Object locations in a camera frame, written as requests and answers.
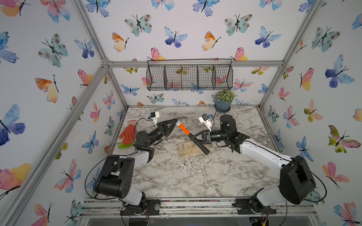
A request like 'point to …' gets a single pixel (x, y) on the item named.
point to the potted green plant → (223, 99)
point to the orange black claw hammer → (206, 152)
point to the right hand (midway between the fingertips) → (193, 138)
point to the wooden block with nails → (189, 149)
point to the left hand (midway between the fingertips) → (178, 122)
